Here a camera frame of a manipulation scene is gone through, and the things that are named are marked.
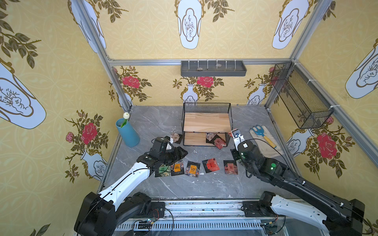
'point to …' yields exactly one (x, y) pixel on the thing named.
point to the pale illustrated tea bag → (209, 136)
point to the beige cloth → (266, 149)
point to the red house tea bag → (230, 167)
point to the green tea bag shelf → (163, 170)
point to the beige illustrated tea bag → (177, 137)
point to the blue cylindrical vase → (129, 135)
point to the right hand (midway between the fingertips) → (232, 142)
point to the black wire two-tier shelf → (199, 119)
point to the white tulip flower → (126, 115)
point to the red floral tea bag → (219, 143)
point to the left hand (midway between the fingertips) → (183, 155)
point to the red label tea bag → (210, 165)
